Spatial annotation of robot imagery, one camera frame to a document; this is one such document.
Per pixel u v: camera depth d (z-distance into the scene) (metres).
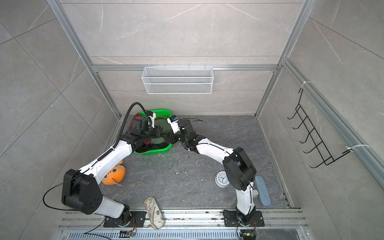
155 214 0.72
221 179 0.84
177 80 1.01
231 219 0.73
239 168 0.51
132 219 0.73
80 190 0.42
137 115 1.07
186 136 0.68
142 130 0.65
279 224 0.74
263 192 0.80
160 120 0.96
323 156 0.61
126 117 1.21
